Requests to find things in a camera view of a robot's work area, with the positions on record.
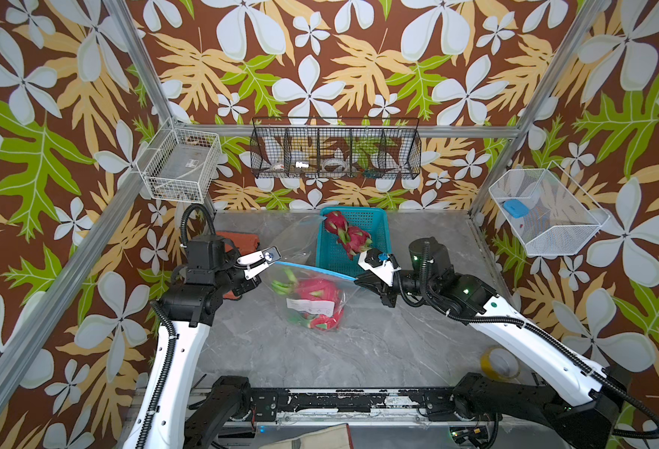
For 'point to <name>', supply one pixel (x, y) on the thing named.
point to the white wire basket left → (180, 164)
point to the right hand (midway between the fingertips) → (357, 276)
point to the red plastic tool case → (245, 242)
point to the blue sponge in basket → (515, 208)
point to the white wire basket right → (549, 213)
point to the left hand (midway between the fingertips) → (250, 253)
